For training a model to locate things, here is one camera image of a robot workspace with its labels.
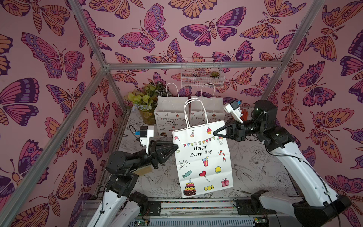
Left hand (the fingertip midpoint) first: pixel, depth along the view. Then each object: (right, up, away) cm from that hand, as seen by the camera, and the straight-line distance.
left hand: (177, 148), depth 51 cm
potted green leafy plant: (-23, +24, +41) cm, 53 cm away
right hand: (+15, +5, +3) cm, 16 cm away
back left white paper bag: (-6, +13, +34) cm, 37 cm away
